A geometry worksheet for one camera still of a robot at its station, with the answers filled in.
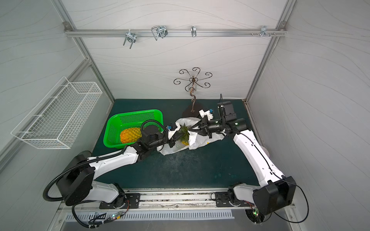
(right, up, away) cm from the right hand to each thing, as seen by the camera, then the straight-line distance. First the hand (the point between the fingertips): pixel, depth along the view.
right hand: (189, 130), depth 66 cm
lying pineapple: (-36, -6, +22) cm, 43 cm away
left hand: (-3, -2, +10) cm, 10 cm away
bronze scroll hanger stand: (+3, +29, +25) cm, 38 cm away
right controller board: (+34, -45, +6) cm, 56 cm away
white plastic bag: (+2, -4, -4) cm, 6 cm away
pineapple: (-3, -4, +11) cm, 12 cm away
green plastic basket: (-49, +2, +32) cm, 59 cm away
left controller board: (-36, -42, +2) cm, 55 cm away
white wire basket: (-64, +5, +3) cm, 64 cm away
